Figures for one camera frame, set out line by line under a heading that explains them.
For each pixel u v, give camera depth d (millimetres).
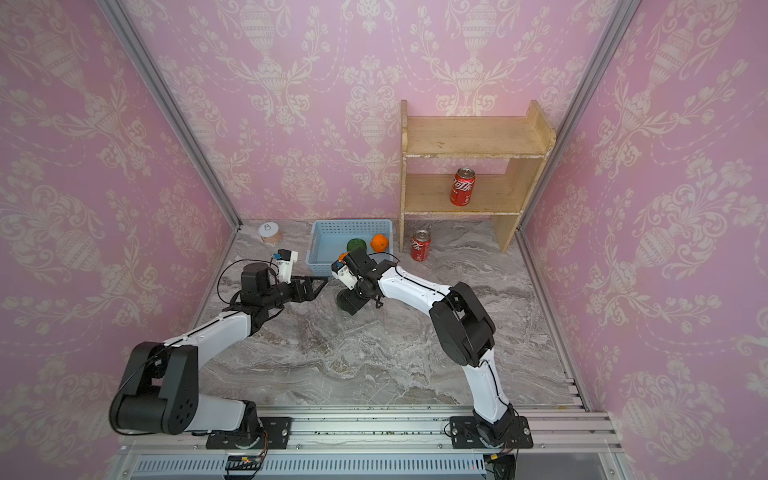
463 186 897
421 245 1025
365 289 684
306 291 794
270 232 1119
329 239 1097
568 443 731
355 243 1091
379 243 1091
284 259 794
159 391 432
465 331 525
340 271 833
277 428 747
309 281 784
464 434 730
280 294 766
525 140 838
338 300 820
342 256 1029
